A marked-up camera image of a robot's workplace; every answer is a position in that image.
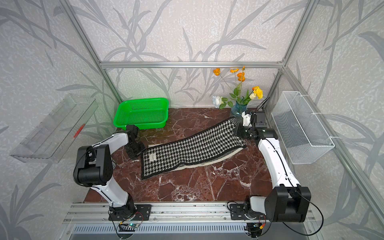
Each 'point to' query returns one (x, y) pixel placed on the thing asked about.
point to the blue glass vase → (237, 109)
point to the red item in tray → (79, 131)
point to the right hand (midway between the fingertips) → (233, 128)
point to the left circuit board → (129, 227)
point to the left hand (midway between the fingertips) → (143, 153)
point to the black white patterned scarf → (216, 142)
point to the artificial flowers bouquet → (242, 96)
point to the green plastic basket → (144, 113)
